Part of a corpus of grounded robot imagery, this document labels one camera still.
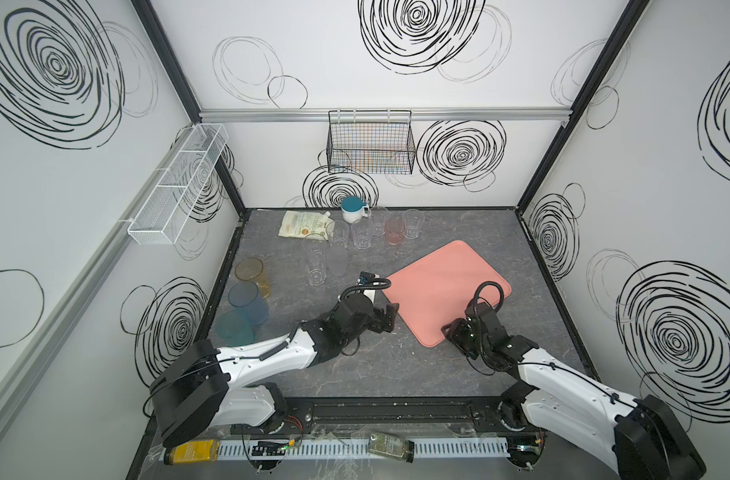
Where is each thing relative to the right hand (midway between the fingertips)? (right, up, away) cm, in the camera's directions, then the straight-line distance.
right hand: (438, 333), depth 84 cm
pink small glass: (-10, +31, +24) cm, 40 cm away
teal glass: (-59, +1, +3) cm, 59 cm away
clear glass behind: (-16, +36, +30) cm, 49 cm away
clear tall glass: (-38, +17, +17) cm, 45 cm away
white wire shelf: (-71, +32, -12) cm, 79 cm away
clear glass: (-3, +34, +27) cm, 44 cm away
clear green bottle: (-15, -20, -18) cm, 30 cm away
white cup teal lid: (-26, +38, +28) cm, 54 cm away
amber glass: (-62, +16, +23) cm, 68 cm away
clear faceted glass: (-22, +29, +27) cm, 45 cm away
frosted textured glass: (-31, +19, +18) cm, 41 cm away
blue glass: (-52, +9, -4) cm, 53 cm away
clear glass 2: (-31, +29, +24) cm, 49 cm away
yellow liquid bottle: (-59, -21, -18) cm, 65 cm away
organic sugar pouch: (-45, +33, +31) cm, 64 cm away
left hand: (-14, +10, -5) cm, 18 cm away
